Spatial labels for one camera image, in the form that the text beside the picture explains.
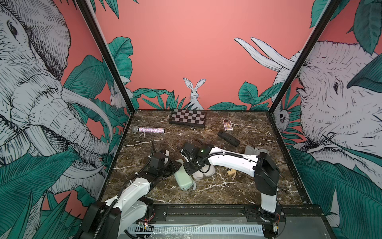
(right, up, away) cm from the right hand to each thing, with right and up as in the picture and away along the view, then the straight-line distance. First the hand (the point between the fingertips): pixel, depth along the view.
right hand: (186, 168), depth 81 cm
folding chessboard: (-1, +30, +34) cm, 45 cm away
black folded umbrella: (+29, +14, +20) cm, 38 cm away
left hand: (-3, +2, +4) cm, 5 cm away
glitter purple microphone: (-30, +21, +24) cm, 43 cm away
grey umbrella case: (-1, -5, 0) cm, 6 cm away
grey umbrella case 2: (+42, +7, +17) cm, 46 cm away
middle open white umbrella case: (+10, +4, -17) cm, 20 cm away
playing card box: (+30, +23, +30) cm, 48 cm away
